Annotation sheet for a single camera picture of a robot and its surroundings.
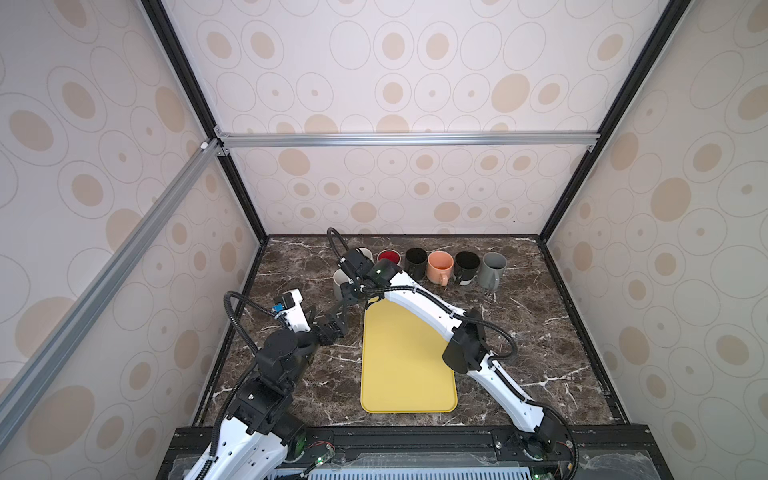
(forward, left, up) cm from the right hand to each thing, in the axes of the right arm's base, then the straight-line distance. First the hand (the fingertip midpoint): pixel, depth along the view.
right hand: (348, 295), depth 91 cm
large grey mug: (+10, -46, -1) cm, 47 cm away
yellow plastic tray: (-19, -16, -9) cm, 26 cm away
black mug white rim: (+16, -22, -2) cm, 27 cm away
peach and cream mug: (+14, -30, -4) cm, 33 cm away
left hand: (-14, -2, +17) cm, 22 cm away
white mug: (+20, -12, -4) cm, 24 cm away
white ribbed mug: (+18, -5, -1) cm, 19 cm away
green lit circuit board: (-40, +3, -8) cm, 41 cm away
